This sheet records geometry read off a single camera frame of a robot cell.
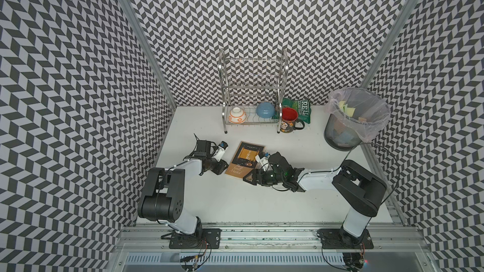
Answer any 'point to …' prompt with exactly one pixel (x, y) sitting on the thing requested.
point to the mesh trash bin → (339, 135)
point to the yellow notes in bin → (348, 111)
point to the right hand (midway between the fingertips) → (248, 182)
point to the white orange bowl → (237, 115)
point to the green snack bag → (302, 107)
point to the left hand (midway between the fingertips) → (221, 164)
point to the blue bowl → (265, 109)
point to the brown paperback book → (243, 161)
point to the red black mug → (289, 121)
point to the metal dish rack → (252, 90)
